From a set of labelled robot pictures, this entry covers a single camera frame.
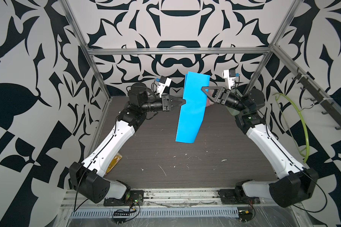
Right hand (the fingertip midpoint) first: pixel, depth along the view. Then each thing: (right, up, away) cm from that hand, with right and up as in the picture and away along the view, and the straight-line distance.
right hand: (202, 91), depth 57 cm
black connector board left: (-37, -60, +11) cm, 72 cm away
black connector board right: (+24, -60, +14) cm, 66 cm away
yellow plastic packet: (-46, -39, +27) cm, 66 cm away
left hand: (-7, -3, +2) cm, 8 cm away
